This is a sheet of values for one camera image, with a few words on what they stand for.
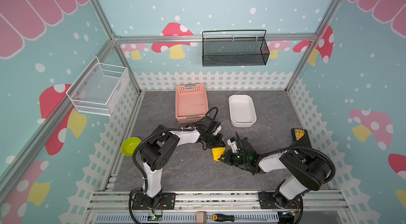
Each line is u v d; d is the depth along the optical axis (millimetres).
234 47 943
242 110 1095
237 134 832
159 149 507
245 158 711
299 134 946
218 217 683
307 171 453
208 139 806
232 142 846
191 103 1158
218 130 890
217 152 874
